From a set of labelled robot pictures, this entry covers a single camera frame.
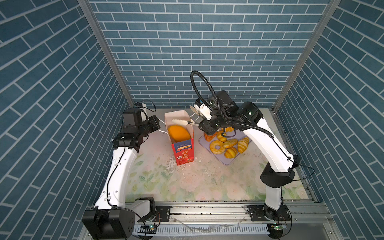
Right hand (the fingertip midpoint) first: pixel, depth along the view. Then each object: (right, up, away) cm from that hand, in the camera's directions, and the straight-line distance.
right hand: (201, 121), depth 67 cm
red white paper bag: (-10, -16, +13) cm, 23 cm away
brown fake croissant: (+6, -11, +34) cm, 36 cm away
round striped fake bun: (+19, -19, +26) cm, 37 cm away
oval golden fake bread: (-14, -7, +21) cm, 26 cm away
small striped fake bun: (+13, -11, +34) cm, 38 cm away
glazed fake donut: (+10, -19, +27) cm, 35 cm away
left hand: (-20, +1, +8) cm, 22 cm away
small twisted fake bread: (+19, -14, +29) cm, 37 cm away
